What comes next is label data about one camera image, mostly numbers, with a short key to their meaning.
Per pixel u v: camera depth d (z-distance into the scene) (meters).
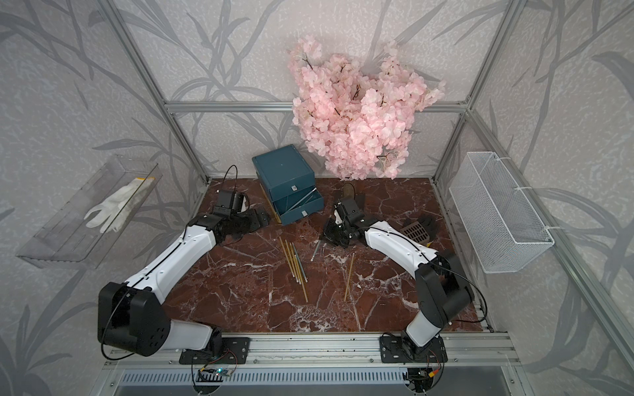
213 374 0.72
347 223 0.66
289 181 0.90
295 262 0.92
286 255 0.94
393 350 0.73
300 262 0.92
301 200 0.97
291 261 0.93
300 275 0.89
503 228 0.60
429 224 1.02
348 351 0.76
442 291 0.44
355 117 0.72
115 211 0.67
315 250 0.95
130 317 0.41
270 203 1.03
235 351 0.73
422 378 0.74
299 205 0.95
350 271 0.91
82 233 0.65
